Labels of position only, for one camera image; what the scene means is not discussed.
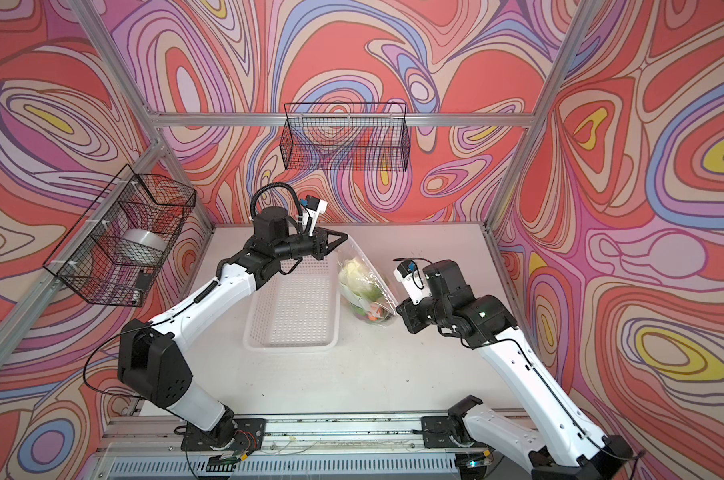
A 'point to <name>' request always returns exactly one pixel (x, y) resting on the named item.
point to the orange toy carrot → (373, 318)
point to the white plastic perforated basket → (297, 311)
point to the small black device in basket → (143, 280)
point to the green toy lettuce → (356, 279)
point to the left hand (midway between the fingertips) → (347, 235)
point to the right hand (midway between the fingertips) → (405, 315)
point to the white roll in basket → (140, 247)
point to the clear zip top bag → (384, 308)
